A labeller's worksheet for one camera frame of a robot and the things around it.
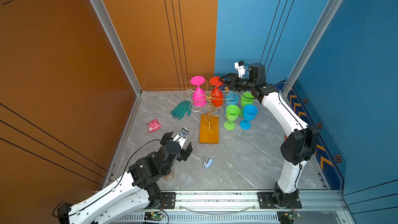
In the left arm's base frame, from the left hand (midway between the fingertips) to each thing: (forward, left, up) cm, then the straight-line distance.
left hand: (181, 137), depth 72 cm
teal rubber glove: (+33, +6, -21) cm, 40 cm away
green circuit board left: (-29, +12, -22) cm, 38 cm away
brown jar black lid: (-12, +8, -21) cm, 26 cm away
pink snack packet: (+19, +22, -20) cm, 35 cm away
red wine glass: (+23, -17, +4) cm, 29 cm away
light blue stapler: (-5, -13, -19) cm, 23 cm away
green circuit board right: (-28, -49, -21) cm, 61 cm away
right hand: (+26, -18, +13) cm, 34 cm away
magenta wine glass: (+23, -8, +4) cm, 24 cm away
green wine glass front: (+22, -28, -9) cm, 36 cm away
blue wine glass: (+20, -37, -6) cm, 43 cm away
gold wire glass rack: (+14, -12, +9) cm, 21 cm away
